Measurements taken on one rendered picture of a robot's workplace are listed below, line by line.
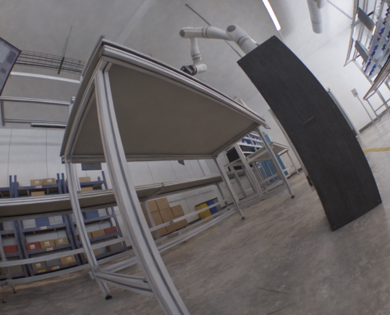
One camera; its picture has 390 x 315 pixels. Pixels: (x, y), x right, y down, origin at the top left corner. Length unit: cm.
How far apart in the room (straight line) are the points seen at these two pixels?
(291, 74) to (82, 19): 346
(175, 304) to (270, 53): 97
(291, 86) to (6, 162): 540
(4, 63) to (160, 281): 177
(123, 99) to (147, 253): 77
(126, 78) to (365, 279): 108
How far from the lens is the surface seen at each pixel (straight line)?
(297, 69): 80
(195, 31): 132
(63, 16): 371
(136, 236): 44
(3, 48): 186
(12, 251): 425
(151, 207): 442
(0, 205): 195
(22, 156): 530
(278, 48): 86
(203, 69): 137
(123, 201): 45
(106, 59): 72
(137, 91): 96
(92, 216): 436
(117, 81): 88
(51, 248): 410
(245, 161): 357
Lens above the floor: 31
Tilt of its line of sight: 17 degrees up
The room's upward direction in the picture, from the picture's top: 24 degrees counter-clockwise
